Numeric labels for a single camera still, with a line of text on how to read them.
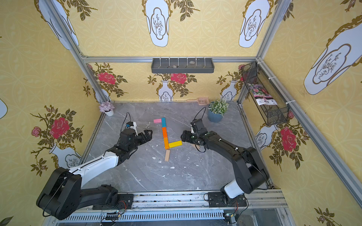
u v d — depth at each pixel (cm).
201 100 125
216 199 73
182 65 92
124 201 73
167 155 90
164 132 101
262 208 76
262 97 76
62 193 41
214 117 103
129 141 68
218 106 97
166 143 95
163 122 107
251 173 44
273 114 85
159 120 107
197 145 80
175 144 95
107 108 104
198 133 69
